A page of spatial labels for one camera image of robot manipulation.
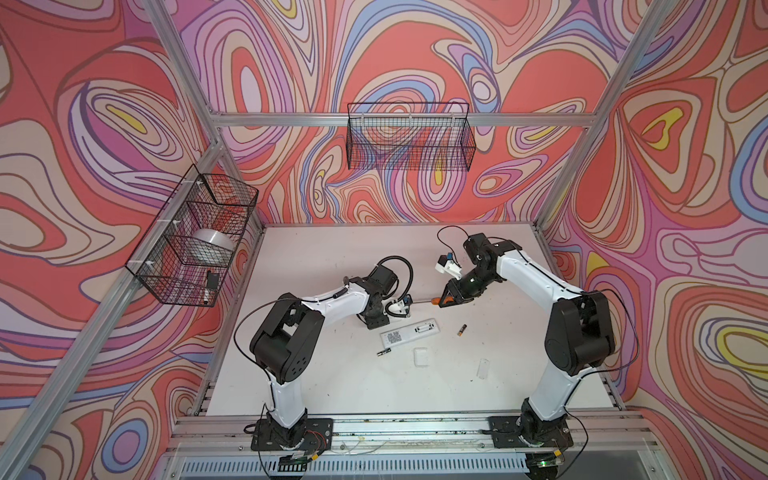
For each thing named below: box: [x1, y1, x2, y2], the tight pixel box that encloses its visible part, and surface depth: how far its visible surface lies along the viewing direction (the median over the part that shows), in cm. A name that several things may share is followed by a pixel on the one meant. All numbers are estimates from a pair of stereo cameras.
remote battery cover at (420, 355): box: [413, 347, 429, 367], surface depth 89 cm
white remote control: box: [380, 318, 441, 349], surface depth 91 cm
